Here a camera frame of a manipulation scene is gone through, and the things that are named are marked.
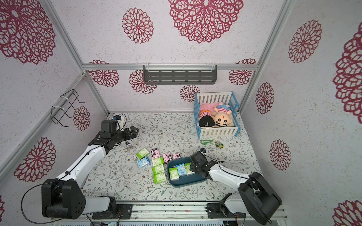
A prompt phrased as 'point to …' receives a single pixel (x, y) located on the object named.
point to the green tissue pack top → (187, 166)
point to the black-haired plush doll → (206, 119)
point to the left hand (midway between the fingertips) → (133, 131)
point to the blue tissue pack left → (143, 162)
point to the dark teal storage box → (184, 180)
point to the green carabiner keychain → (205, 142)
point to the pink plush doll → (209, 106)
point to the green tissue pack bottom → (159, 177)
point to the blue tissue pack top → (181, 170)
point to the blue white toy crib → (229, 98)
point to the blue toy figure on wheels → (128, 145)
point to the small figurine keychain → (219, 144)
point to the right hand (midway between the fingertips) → (195, 167)
